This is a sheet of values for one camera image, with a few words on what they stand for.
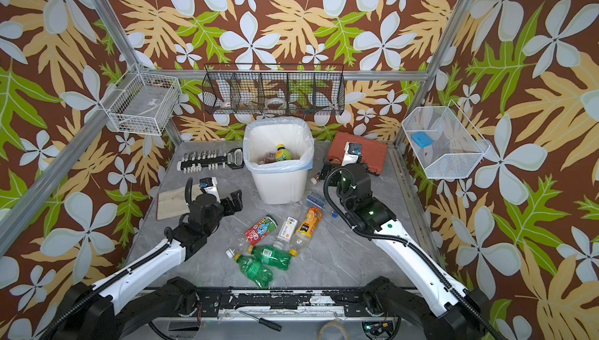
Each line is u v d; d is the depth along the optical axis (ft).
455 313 1.24
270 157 3.23
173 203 3.20
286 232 2.82
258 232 2.76
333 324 2.40
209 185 2.36
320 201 3.06
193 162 3.61
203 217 2.05
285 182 2.76
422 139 2.82
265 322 2.31
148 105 2.77
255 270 2.67
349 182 1.73
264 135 3.06
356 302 2.42
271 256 2.57
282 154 3.00
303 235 2.82
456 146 2.58
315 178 3.37
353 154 1.97
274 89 3.18
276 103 3.23
